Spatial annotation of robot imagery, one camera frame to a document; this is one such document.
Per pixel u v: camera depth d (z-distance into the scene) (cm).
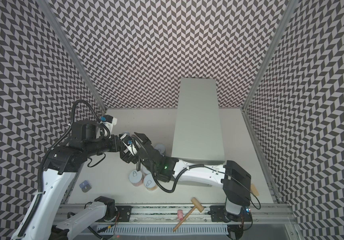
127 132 65
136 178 79
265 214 75
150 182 77
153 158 48
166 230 69
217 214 74
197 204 75
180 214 71
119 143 57
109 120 57
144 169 81
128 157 57
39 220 35
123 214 72
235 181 41
